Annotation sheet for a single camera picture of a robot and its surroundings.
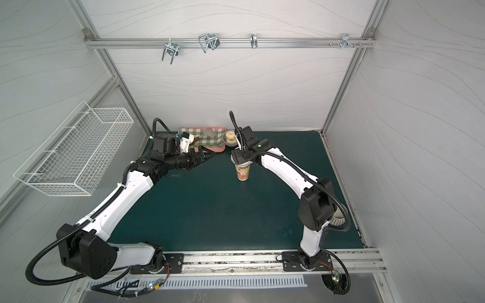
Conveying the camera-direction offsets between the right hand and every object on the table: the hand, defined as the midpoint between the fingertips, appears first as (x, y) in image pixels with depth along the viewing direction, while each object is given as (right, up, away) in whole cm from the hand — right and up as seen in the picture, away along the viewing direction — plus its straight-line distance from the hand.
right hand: (242, 151), depth 86 cm
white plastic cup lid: (0, -6, -8) cm, 10 cm away
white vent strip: (+20, -49, -15) cm, 55 cm away
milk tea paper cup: (0, -10, +5) cm, 12 cm away
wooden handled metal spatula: (-23, +12, +33) cm, 42 cm away
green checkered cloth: (-17, +6, +30) cm, 35 cm away
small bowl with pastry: (-9, +7, +25) cm, 28 cm away
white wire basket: (-62, -3, -18) cm, 65 cm away
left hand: (-13, -2, -11) cm, 17 cm away
